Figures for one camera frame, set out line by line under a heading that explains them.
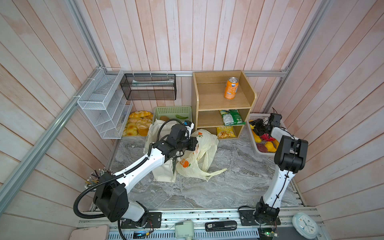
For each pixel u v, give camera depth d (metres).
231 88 0.78
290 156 0.57
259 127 0.91
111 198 0.41
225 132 1.04
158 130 0.73
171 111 1.18
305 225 0.70
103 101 0.69
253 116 1.18
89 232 0.69
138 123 1.04
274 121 0.83
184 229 0.68
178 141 0.61
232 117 0.92
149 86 1.05
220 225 0.68
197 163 0.76
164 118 1.14
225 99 0.85
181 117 1.18
